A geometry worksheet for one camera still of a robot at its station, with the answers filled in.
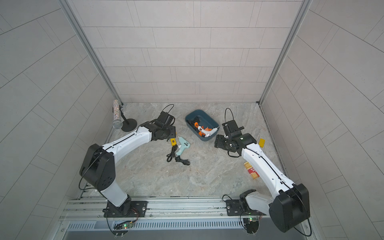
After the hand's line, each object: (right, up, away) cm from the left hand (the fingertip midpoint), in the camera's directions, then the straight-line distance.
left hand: (175, 131), depth 90 cm
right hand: (+25, -5, -9) cm, 27 cm away
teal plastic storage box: (+19, +6, +15) cm, 25 cm away
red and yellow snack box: (+44, -21, -8) cm, 49 cm away
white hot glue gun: (+20, -1, +6) cm, 21 cm away
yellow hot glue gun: (-2, -8, +3) cm, 9 cm away
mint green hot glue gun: (+6, -8, +1) cm, 10 cm away
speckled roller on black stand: (-28, +7, -10) cm, 31 cm away
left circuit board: (-20, -40, -25) cm, 51 cm away
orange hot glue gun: (+13, +4, +9) cm, 16 cm away
